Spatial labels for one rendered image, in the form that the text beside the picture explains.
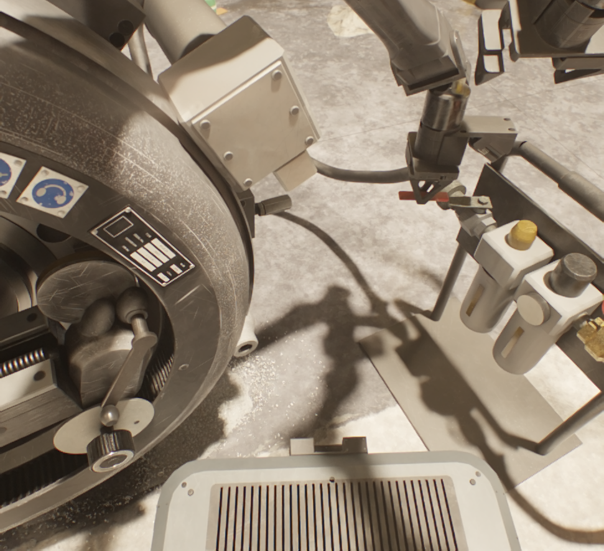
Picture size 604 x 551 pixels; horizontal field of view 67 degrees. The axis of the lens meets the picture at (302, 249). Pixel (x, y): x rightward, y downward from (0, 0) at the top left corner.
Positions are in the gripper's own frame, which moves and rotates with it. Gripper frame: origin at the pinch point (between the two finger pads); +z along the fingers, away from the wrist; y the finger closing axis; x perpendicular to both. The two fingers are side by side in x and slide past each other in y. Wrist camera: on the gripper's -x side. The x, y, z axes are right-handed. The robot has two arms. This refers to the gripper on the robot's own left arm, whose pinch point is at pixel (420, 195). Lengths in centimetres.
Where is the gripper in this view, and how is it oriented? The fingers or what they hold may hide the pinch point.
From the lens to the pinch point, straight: 79.0
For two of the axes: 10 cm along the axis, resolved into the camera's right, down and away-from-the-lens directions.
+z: 0.0, 6.5, 7.6
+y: 0.4, -7.6, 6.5
